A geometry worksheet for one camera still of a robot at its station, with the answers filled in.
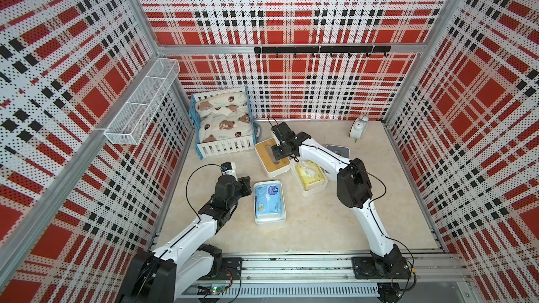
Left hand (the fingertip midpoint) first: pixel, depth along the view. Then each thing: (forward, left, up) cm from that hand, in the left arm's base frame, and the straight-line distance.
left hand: (252, 177), depth 87 cm
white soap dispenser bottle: (+28, -52, 0) cm, 59 cm away
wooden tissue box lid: (+11, -5, -2) cm, 12 cm away
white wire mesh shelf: (+21, +57, +10) cm, 61 cm away
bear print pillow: (+37, +19, 0) cm, 42 cm away
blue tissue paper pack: (-8, -7, -5) cm, 12 cm away
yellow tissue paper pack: (+4, -25, -4) cm, 26 cm away
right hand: (+15, -12, -1) cm, 20 cm away
